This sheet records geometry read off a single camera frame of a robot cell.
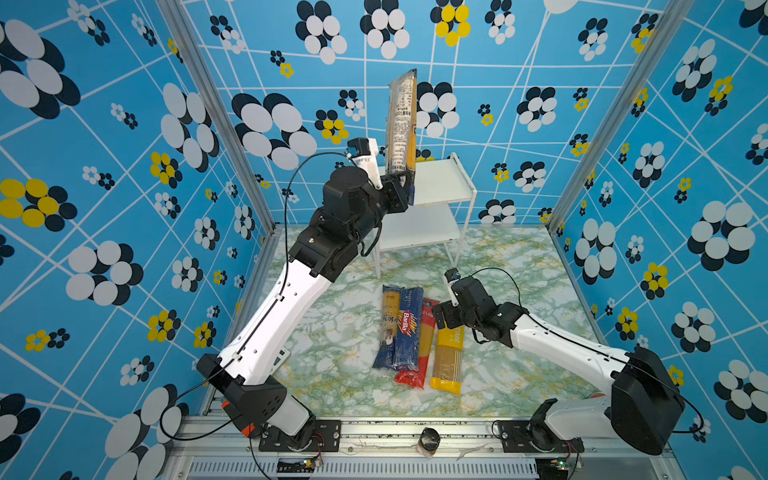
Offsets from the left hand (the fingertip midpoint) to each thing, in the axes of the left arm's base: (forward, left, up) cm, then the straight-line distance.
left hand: (407, 171), depth 59 cm
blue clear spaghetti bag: (-5, +4, -49) cm, 49 cm away
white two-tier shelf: (+14, -11, -18) cm, 25 cm away
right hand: (-7, -13, -40) cm, 43 cm away
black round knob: (-41, -5, -41) cm, 58 cm away
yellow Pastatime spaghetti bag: (-19, -13, -49) cm, 54 cm away
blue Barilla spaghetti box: (-3, -3, -47) cm, 47 cm away
